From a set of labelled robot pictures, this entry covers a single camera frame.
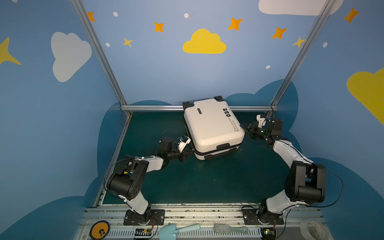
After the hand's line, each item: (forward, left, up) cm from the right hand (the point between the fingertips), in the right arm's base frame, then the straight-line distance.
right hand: (242, 125), depth 88 cm
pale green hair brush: (-50, +14, -18) cm, 55 cm away
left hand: (-12, +29, -11) cm, 34 cm away
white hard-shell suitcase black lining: (-3, +18, 0) cm, 18 cm away
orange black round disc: (-54, +72, -18) cm, 92 cm away
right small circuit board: (-51, -11, -23) cm, 57 cm away
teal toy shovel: (-53, +39, -17) cm, 68 cm away
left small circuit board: (-54, +52, -22) cm, 78 cm away
